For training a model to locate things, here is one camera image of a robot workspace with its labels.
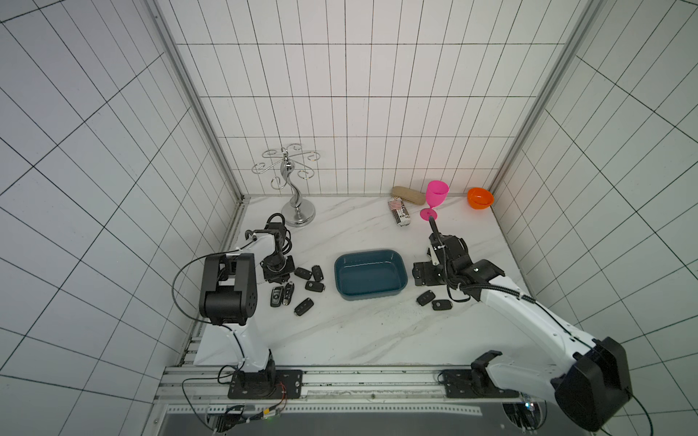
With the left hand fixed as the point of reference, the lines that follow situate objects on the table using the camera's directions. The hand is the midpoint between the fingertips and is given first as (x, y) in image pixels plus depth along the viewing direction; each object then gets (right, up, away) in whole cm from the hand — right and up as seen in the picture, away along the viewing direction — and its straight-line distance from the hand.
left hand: (284, 282), depth 92 cm
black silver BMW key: (-1, -4, -5) cm, 6 cm away
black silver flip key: (+2, -3, -3) cm, 5 cm away
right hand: (+47, +7, -9) cm, 49 cm away
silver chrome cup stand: (0, +25, +21) cm, 32 cm away
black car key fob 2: (+11, +3, +2) cm, 12 cm away
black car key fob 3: (+11, -1, -1) cm, 12 cm away
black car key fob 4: (+8, -7, -6) cm, 12 cm away
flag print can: (+44, +25, +18) cm, 53 cm away
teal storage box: (+30, +2, +5) cm, 31 cm away
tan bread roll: (+49, +33, +25) cm, 64 cm away
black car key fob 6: (+53, -6, -5) cm, 54 cm away
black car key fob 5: (+48, -4, -5) cm, 49 cm away
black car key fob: (+6, +2, +2) cm, 7 cm away
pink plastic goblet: (+56, +32, +9) cm, 65 cm away
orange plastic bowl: (+80, +31, +23) cm, 88 cm away
